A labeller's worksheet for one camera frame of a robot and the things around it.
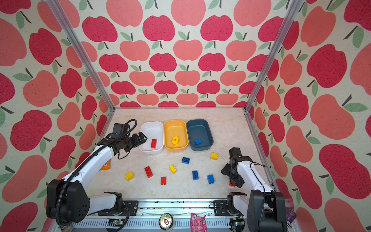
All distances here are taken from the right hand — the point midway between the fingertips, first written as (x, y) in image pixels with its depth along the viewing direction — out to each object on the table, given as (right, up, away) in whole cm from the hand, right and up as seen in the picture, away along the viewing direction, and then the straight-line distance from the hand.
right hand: (233, 177), depth 84 cm
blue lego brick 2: (-23, +1, +1) cm, 23 cm away
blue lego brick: (-28, +8, +6) cm, 30 cm away
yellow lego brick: (-62, +1, -1) cm, 62 cm away
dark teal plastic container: (-17, +27, +24) cm, 40 cm away
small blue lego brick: (-20, +19, +14) cm, 31 cm away
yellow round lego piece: (-36, +20, +14) cm, 43 cm away
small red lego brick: (-41, -1, -2) cm, 41 cm away
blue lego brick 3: (-14, 0, -2) cm, 14 cm away
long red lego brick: (-51, +3, +2) cm, 51 cm away
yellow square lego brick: (-10, +11, +7) cm, 16 cm away
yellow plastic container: (-36, +24, +15) cm, 45 cm away
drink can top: (-37, -10, -23) cm, 44 cm away
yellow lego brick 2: (-36, +4, +2) cm, 36 cm away
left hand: (-54, +22, +2) cm, 58 cm away
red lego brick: (-3, -2, -5) cm, 6 cm away
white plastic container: (-53, +26, +24) cm, 64 cm away
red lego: (-51, +18, +14) cm, 55 cm away
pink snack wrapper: (-22, -16, -15) cm, 32 cm away
